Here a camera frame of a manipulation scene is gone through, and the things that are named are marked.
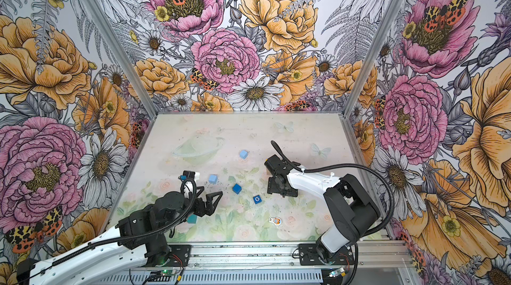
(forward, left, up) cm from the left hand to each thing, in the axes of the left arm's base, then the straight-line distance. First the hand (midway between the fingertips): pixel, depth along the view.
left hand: (211, 196), depth 74 cm
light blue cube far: (+27, -10, -13) cm, 32 cm away
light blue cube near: (+14, +4, -13) cm, 19 cm away
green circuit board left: (-21, +15, -15) cm, 30 cm away
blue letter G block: (+4, -17, -13) cm, 22 cm away
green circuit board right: (-22, -46, -14) cm, 53 cm away
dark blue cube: (+9, -8, -13) cm, 17 cm away
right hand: (+5, -27, -13) cm, 30 cm away
